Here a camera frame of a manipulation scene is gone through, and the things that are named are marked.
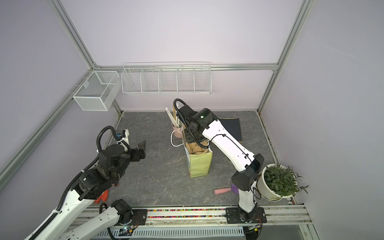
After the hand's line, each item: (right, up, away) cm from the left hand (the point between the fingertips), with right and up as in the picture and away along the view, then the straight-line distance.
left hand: (136, 144), depth 68 cm
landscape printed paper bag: (+29, -11, +6) cm, 32 cm away
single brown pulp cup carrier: (+26, -3, +6) cm, 27 cm away
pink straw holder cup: (+15, +5, +29) cm, 33 cm away
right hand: (+26, +2, +7) cm, 27 cm away
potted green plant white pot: (+64, -18, 0) cm, 67 cm away
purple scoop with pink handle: (+48, -26, +14) cm, 57 cm away
